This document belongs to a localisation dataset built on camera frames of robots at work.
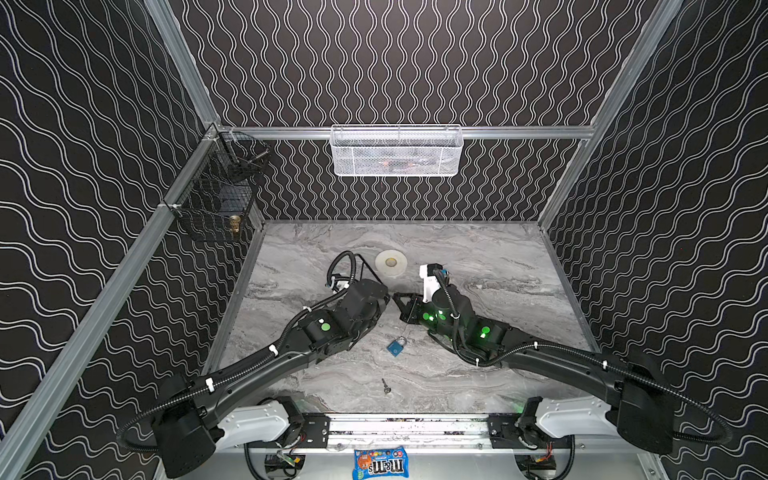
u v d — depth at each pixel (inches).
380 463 27.2
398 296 28.9
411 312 25.2
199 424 15.2
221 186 39.4
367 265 42.1
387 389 32.1
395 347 34.6
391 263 42.2
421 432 29.8
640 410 15.5
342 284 21.7
